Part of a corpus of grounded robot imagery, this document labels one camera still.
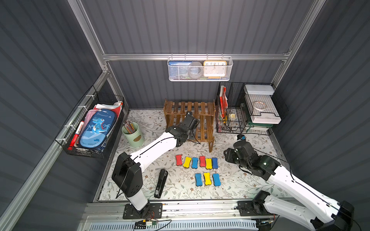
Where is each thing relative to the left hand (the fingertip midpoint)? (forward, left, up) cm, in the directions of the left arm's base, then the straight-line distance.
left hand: (190, 130), depth 83 cm
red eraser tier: (-10, +8, -18) cm, 22 cm away
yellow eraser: (-13, -11, -18) cm, 25 cm away
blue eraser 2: (-22, -4, -18) cm, 29 cm away
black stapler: (-25, +17, -17) cm, 34 cm away
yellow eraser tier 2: (-21, -9, -18) cm, 29 cm away
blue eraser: (-12, -15, -18) cm, 26 cm away
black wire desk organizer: (+23, -42, -5) cm, 48 cm away
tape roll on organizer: (+16, -46, +1) cm, 48 cm away
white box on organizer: (+21, -48, +1) cm, 53 cm away
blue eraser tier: (-11, -3, -20) cm, 23 cm away
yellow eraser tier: (-11, +2, -18) cm, 21 cm away
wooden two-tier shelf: (+9, +9, +7) cm, 14 cm away
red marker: (-12, +53, +14) cm, 56 cm away
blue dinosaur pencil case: (-8, +43, +15) cm, 46 cm away
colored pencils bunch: (+6, +39, -3) cm, 39 cm away
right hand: (-13, -20, -2) cm, 24 cm away
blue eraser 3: (-22, -15, -18) cm, 33 cm away
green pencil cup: (+1, +36, -10) cm, 37 cm away
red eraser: (-11, -7, -18) cm, 22 cm away
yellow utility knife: (+24, -28, -17) cm, 41 cm away
